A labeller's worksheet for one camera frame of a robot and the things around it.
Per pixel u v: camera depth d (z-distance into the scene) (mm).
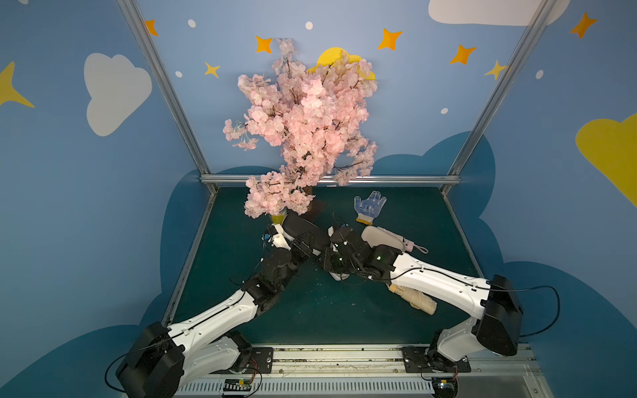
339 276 875
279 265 573
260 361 738
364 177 931
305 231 768
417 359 761
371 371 736
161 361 395
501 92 861
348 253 582
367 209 1143
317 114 575
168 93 861
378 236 1006
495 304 418
